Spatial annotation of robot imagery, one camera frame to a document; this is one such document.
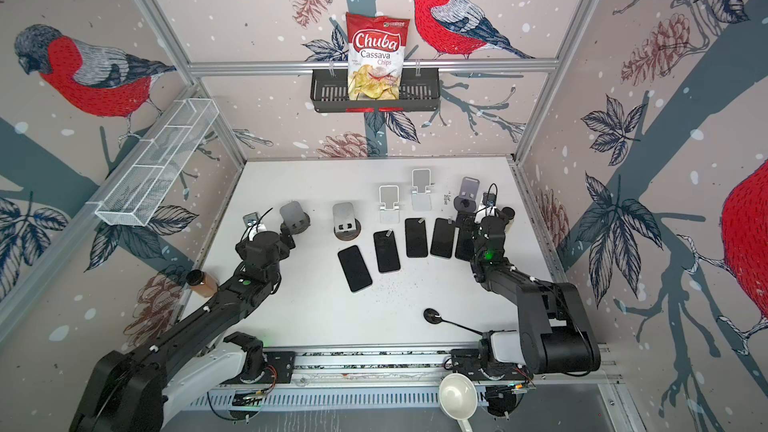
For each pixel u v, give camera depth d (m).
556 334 0.43
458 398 0.69
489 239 0.67
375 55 0.84
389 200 0.98
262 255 0.63
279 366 0.73
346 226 0.95
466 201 1.06
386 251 0.95
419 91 0.95
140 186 0.73
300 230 0.97
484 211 0.75
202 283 0.80
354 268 0.90
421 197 1.09
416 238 0.98
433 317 0.80
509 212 0.92
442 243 0.99
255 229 0.71
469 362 0.73
